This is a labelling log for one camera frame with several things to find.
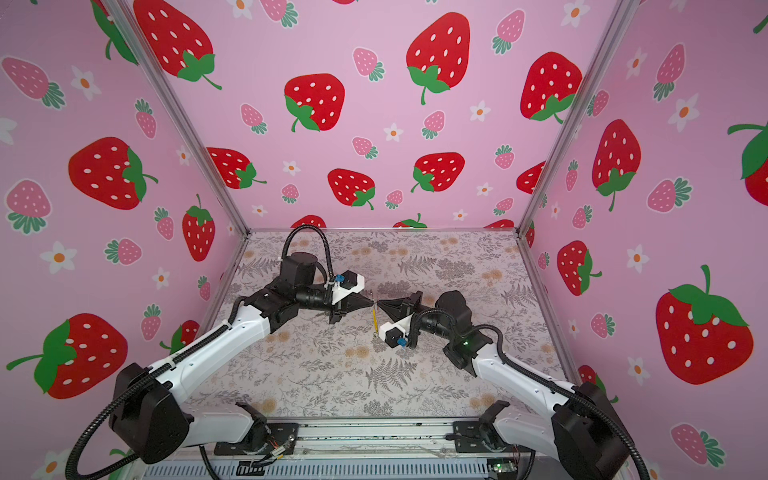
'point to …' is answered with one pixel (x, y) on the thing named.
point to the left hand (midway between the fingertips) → (371, 299)
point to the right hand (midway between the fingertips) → (381, 295)
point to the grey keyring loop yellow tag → (375, 323)
